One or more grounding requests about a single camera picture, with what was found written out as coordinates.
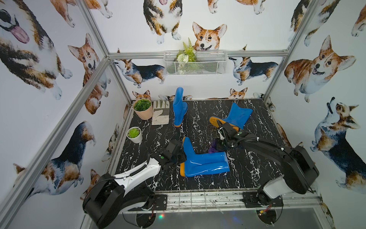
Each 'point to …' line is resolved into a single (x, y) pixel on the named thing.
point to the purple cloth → (213, 149)
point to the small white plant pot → (138, 139)
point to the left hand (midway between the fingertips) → (189, 154)
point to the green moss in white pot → (133, 133)
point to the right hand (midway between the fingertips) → (214, 146)
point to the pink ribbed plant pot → (144, 115)
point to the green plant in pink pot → (142, 105)
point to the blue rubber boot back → (238, 118)
